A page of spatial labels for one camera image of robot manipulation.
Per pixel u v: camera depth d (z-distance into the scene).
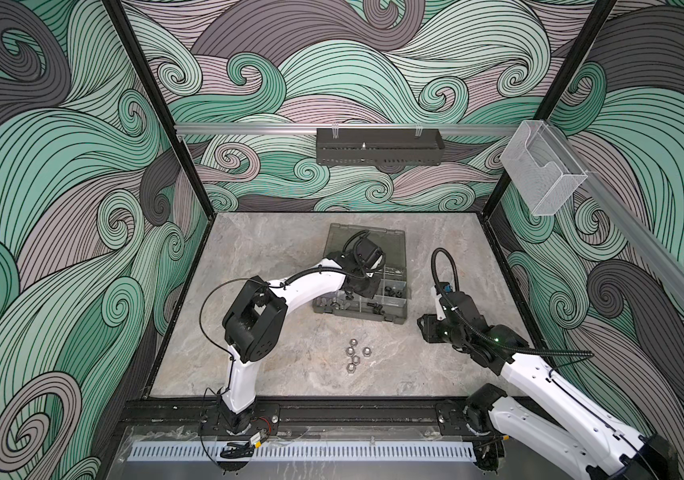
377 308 0.92
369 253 0.71
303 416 0.74
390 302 0.92
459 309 0.58
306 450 0.70
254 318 0.52
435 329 0.70
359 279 0.65
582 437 0.41
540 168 0.80
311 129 0.95
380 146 0.94
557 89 0.84
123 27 0.73
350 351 0.84
